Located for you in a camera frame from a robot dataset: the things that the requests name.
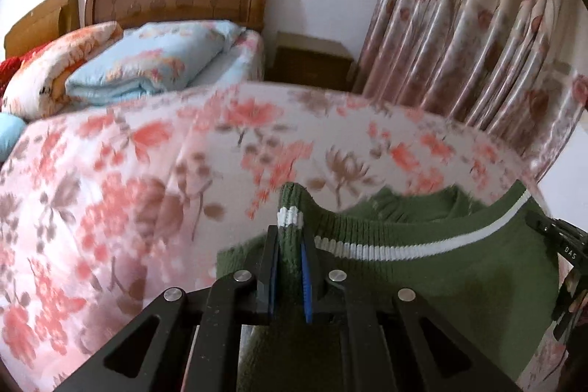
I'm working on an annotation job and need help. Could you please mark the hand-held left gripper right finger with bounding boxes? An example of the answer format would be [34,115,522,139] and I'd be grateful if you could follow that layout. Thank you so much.
[300,236,522,392]

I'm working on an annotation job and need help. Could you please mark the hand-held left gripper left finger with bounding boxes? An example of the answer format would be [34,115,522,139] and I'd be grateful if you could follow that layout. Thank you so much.
[55,226,280,392]

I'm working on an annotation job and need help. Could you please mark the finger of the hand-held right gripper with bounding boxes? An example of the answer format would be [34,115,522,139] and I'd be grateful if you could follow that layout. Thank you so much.
[552,275,588,342]
[525,211,588,283]

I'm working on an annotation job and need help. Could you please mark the green knitted sweater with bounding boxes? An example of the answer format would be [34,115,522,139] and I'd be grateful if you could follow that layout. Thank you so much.
[216,181,561,392]

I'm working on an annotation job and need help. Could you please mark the pink floral sheet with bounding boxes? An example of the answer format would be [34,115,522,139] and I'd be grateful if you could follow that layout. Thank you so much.
[0,82,573,392]

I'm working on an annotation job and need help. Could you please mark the wooden nightstand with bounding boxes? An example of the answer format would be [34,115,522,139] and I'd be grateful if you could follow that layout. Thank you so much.
[266,31,356,92]

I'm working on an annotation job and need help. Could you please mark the floral curtain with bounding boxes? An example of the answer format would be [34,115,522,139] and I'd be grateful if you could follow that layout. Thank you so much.
[354,0,588,181]

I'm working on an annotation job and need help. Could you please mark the light blue floral quilt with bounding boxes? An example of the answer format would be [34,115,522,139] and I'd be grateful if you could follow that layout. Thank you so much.
[64,20,246,105]

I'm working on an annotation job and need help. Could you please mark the light blue pillow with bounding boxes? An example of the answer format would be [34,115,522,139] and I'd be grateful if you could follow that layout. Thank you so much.
[0,113,27,163]

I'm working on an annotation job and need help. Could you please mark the red pillow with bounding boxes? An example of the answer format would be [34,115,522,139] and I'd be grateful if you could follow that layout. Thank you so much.
[0,43,51,87]

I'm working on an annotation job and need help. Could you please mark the small wooden headboard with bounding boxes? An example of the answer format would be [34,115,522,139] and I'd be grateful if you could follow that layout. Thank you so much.
[4,0,81,58]

